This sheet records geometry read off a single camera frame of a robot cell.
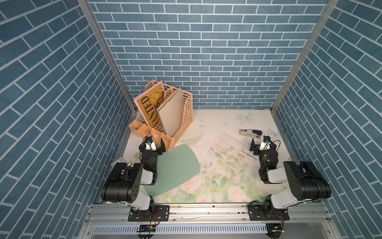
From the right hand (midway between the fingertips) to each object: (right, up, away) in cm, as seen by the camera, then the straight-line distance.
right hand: (263, 140), depth 90 cm
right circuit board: (-3, -41, -20) cm, 45 cm away
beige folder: (-57, +17, +4) cm, 59 cm away
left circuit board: (-64, -40, -19) cm, 78 cm away
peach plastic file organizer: (-78, +6, +9) cm, 79 cm away
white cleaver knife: (-13, -5, +11) cm, 18 cm away
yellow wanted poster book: (-71, +24, +2) cm, 75 cm away
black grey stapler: (-2, +3, +12) cm, 12 cm away
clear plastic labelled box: (-88, -12, 0) cm, 89 cm away
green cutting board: (-55, -17, -1) cm, 57 cm away
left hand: (-65, +1, -1) cm, 65 cm away
